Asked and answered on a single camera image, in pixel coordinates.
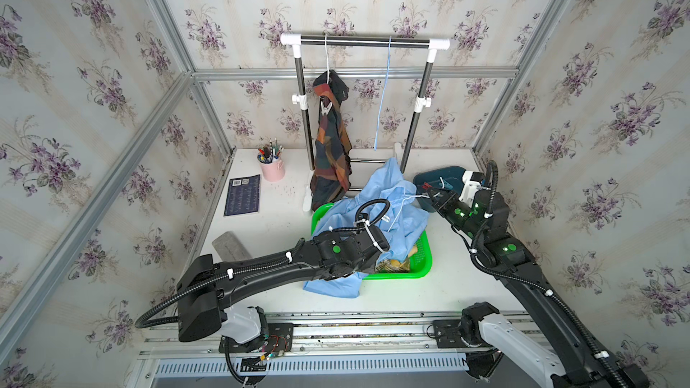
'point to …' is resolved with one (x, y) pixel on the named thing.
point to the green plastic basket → (422, 263)
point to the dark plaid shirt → (331, 169)
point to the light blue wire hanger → (383, 97)
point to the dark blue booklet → (243, 195)
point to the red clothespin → (426, 186)
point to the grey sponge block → (229, 248)
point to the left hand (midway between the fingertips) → (372, 257)
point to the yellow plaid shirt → (394, 266)
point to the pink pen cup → (273, 171)
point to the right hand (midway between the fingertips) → (433, 189)
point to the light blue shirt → (406, 216)
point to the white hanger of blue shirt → (406, 198)
